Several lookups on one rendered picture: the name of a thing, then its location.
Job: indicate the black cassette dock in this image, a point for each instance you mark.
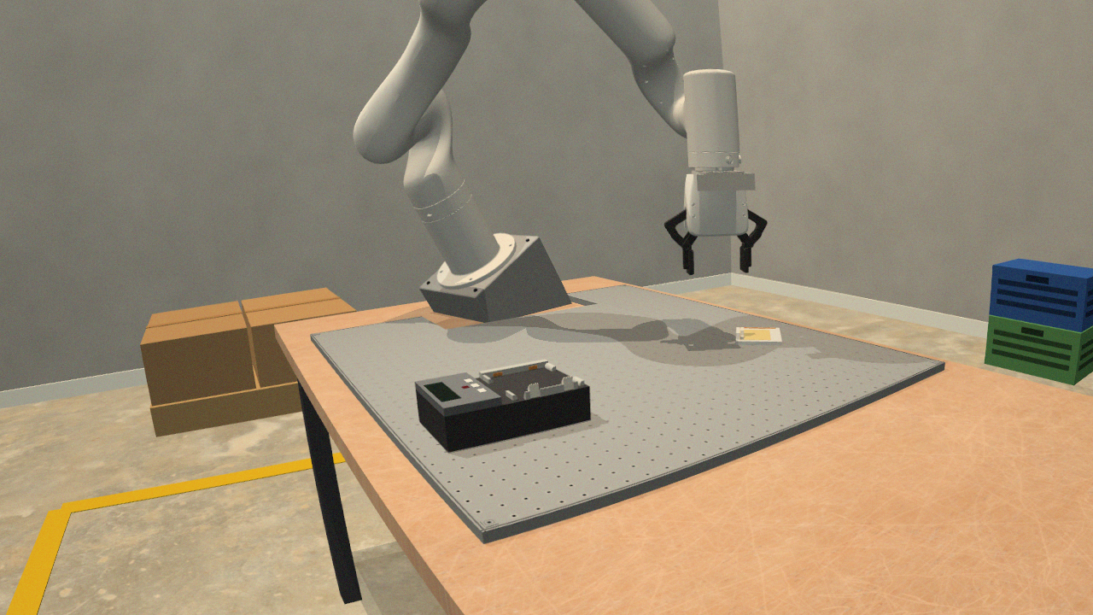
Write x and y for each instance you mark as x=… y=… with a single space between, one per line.
x=460 y=412

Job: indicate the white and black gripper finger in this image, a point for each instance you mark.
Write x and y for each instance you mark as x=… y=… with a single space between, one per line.
x=686 y=242
x=748 y=241

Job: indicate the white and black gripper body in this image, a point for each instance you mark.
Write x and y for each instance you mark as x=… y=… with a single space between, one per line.
x=715 y=213

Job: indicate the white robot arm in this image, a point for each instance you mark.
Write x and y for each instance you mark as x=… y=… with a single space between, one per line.
x=707 y=115

